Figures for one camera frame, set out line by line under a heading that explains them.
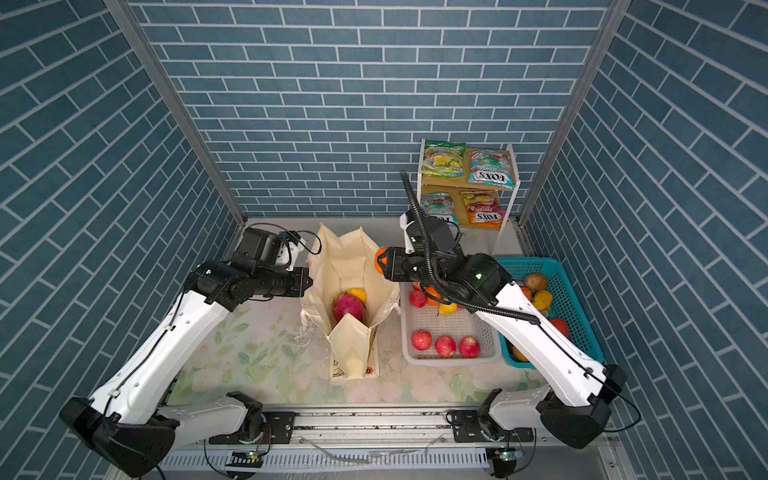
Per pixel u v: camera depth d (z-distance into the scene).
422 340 0.83
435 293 0.93
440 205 0.99
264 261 0.55
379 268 0.63
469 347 0.83
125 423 0.37
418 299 0.92
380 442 0.74
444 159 0.88
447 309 0.91
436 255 0.45
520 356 0.77
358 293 0.92
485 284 0.42
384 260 0.63
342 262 0.93
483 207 0.99
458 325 0.93
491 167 0.85
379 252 0.68
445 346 0.82
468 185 0.85
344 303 0.85
